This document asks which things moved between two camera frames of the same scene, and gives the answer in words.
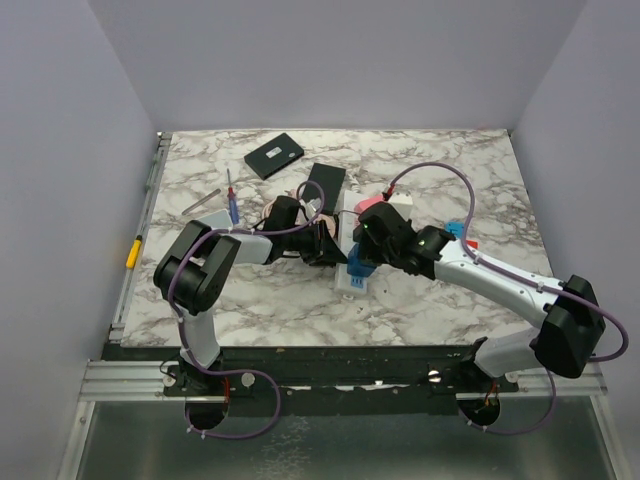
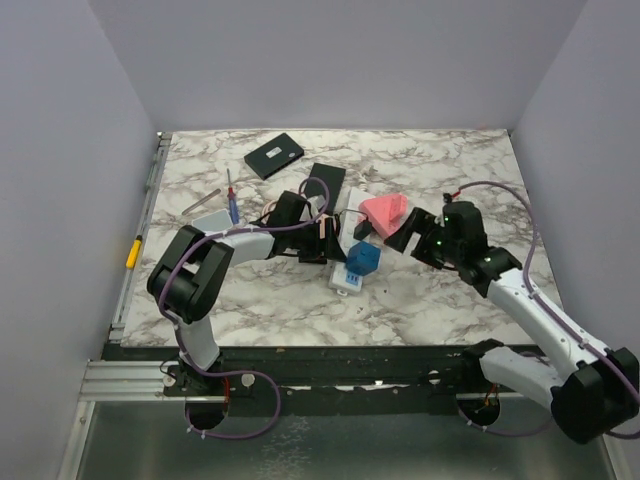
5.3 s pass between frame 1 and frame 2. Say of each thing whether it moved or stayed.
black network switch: stayed
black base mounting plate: stayed
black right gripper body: moved
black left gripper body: stayed
